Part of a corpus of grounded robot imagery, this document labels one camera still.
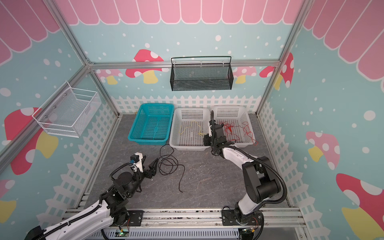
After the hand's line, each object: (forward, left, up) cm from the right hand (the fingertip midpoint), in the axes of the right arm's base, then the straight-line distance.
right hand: (205, 135), depth 93 cm
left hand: (-18, +29, +2) cm, 34 cm away
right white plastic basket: (+19, -26, -11) cm, 34 cm away
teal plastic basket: (+19, +39, -10) cm, 44 cm away
